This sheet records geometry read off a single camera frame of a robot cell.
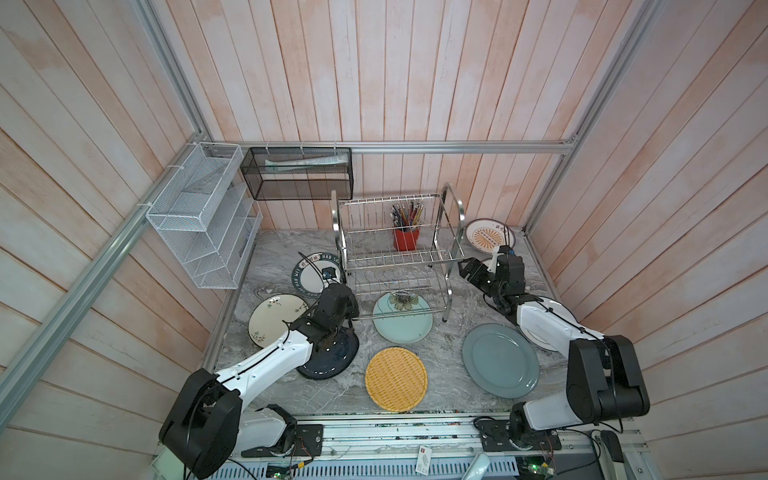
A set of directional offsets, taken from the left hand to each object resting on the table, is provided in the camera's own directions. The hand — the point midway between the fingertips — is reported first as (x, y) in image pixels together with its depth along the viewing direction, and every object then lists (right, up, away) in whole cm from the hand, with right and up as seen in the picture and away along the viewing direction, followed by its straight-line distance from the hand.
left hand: (350, 300), depth 86 cm
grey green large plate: (+45, -18, +1) cm, 49 cm away
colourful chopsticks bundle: (+19, +28, +21) cm, 40 cm away
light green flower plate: (+16, -6, +4) cm, 17 cm away
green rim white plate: (-18, +6, +20) cm, 27 cm away
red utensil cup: (+19, +19, +31) cm, 41 cm away
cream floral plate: (-28, -7, +12) cm, 31 cm away
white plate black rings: (+68, -4, +10) cm, 69 cm away
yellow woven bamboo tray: (+14, -22, -2) cm, 26 cm away
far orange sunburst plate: (+52, +22, +33) cm, 65 cm away
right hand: (+36, +10, +6) cm, 37 cm away
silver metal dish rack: (+4, +20, -4) cm, 21 cm away
